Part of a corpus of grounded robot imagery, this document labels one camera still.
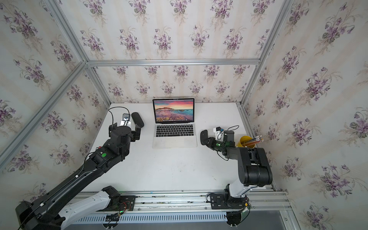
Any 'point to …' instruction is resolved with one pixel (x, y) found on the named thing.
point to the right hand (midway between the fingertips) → (205, 141)
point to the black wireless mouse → (203, 136)
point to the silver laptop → (174, 126)
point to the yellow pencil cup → (243, 139)
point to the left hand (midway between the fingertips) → (129, 125)
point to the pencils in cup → (257, 139)
